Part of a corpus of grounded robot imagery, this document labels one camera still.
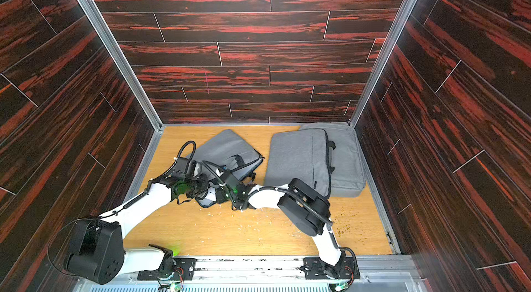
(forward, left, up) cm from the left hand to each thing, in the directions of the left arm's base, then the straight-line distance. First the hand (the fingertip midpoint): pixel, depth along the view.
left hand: (213, 184), depth 89 cm
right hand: (0, -2, -3) cm, 4 cm away
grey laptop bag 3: (+4, -58, +1) cm, 58 cm away
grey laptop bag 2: (+17, -41, +1) cm, 44 cm away
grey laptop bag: (+20, -3, -1) cm, 21 cm away
